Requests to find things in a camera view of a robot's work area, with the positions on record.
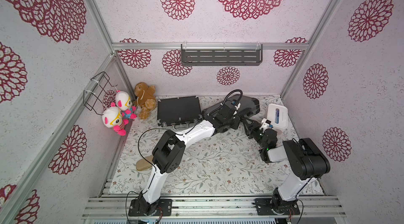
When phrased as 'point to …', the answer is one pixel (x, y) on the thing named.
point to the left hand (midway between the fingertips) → (238, 119)
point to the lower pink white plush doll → (112, 117)
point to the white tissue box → (278, 115)
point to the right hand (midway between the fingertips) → (243, 117)
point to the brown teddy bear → (145, 99)
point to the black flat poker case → (178, 111)
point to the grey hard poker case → (249, 105)
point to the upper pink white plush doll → (123, 103)
